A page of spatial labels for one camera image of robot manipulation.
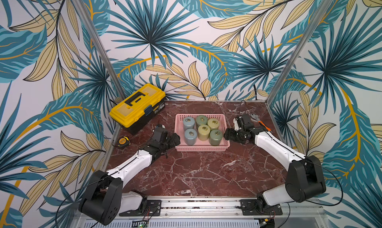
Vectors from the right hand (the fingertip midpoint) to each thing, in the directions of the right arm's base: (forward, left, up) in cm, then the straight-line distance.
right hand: (229, 135), depth 89 cm
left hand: (-2, +33, -1) cm, 33 cm away
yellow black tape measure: (+1, +65, -6) cm, 65 cm away
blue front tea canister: (+2, +23, -1) cm, 23 cm away
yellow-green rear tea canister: (+10, +8, -1) cm, 13 cm away
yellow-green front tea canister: (+4, +15, -2) cm, 16 cm away
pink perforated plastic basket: (0, +16, -13) cm, 21 cm away
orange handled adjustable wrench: (+20, -25, -10) cm, 34 cm away
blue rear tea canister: (+12, +24, -2) cm, 27 cm away
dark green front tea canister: (0, +8, -1) cm, 8 cm away
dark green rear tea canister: (+13, +16, -1) cm, 21 cm away
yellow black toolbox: (+17, +55, +8) cm, 58 cm away
